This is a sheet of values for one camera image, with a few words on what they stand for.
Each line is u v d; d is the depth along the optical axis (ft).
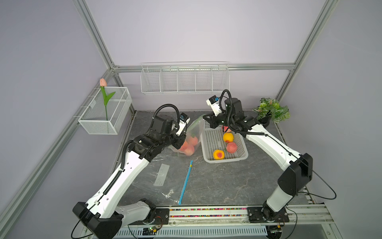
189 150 2.78
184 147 2.76
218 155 2.91
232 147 3.01
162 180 2.83
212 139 3.36
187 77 3.25
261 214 2.40
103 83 2.59
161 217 2.39
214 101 2.19
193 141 3.14
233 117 1.97
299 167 1.43
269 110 2.86
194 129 2.83
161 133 1.61
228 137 3.17
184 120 1.92
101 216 1.21
